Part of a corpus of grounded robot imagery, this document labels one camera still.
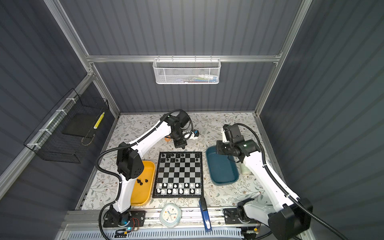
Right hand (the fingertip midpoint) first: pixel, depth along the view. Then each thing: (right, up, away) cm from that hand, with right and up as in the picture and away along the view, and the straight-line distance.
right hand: (219, 147), depth 78 cm
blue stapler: (-8, -32, -6) cm, 34 cm away
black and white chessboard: (-22, -17, +8) cm, 30 cm away
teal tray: (+4, -16, +11) cm, 20 cm away
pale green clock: (-25, -32, -6) cm, 41 cm away
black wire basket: (-78, +7, -5) cm, 78 cm away
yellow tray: (-43, -24, +6) cm, 50 cm away
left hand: (-20, +1, +11) cm, 23 cm away
